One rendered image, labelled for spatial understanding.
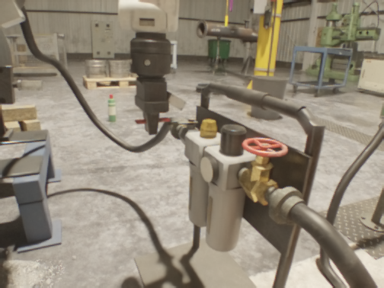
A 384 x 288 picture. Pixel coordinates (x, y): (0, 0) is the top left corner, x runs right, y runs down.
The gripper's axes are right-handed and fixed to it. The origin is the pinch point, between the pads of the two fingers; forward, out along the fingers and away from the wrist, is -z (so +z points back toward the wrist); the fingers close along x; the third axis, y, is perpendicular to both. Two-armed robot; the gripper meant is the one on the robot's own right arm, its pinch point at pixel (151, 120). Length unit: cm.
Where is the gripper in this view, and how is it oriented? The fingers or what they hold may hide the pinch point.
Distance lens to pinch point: 60.7
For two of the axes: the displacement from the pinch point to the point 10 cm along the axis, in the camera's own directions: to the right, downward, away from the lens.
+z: 0.4, -9.4, -3.5
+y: -9.0, 1.1, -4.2
